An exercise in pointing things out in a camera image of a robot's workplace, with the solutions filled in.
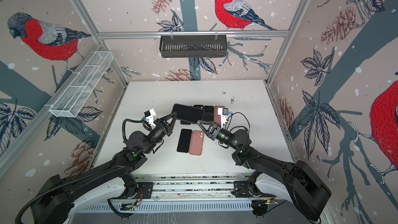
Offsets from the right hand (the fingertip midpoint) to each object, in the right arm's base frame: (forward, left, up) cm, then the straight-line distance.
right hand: (196, 126), depth 66 cm
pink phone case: (+23, -10, -28) cm, 38 cm away
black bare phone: (+5, +10, -27) cm, 29 cm away
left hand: (+3, +9, +5) cm, 10 cm away
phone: (+31, +3, -26) cm, 40 cm away
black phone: (+6, +4, +1) cm, 7 cm away
